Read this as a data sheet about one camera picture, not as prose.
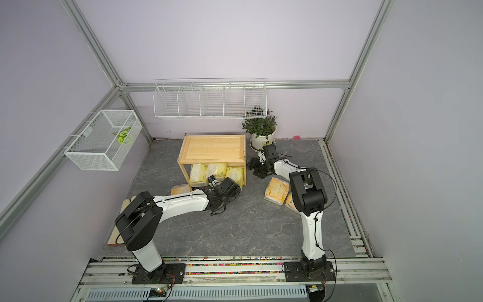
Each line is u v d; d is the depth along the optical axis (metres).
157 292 0.72
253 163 0.92
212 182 0.83
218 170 0.99
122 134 0.81
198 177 0.96
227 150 0.88
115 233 0.85
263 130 1.02
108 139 0.83
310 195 0.56
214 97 0.99
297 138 1.24
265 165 0.89
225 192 0.71
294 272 0.74
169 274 0.73
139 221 0.46
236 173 0.96
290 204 0.89
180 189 0.95
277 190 0.92
